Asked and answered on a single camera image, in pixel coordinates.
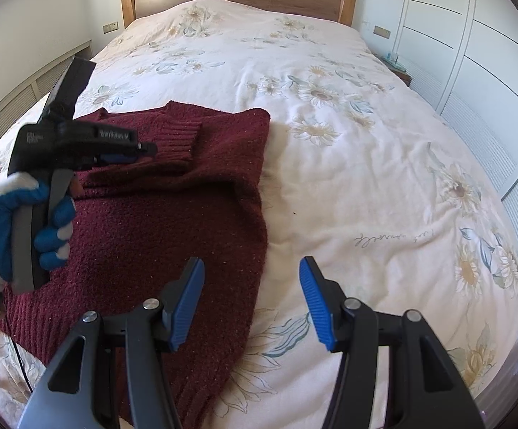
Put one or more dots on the wooden nightstand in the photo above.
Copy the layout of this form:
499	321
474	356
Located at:
397	71

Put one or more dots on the white wardrobe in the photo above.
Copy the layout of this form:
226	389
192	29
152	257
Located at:
478	53

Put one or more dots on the person's left hand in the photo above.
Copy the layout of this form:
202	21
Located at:
2	214

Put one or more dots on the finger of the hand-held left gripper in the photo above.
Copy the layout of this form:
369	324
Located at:
73	85
114	159

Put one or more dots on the beige louvered low cabinet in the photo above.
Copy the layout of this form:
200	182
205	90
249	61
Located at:
27	94

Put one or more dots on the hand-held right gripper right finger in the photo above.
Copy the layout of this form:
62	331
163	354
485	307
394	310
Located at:
317	304

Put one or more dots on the bed with floral duvet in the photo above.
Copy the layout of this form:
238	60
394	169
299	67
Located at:
352	165

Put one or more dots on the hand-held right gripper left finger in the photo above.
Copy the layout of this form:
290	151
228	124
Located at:
187	304

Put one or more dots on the maroon knit sweater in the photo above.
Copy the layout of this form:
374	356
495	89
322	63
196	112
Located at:
152	232

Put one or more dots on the beige wall switch panel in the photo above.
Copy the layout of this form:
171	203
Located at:
110	27
381	31

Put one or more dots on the glass items on nightstand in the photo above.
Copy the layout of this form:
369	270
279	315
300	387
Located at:
394	60

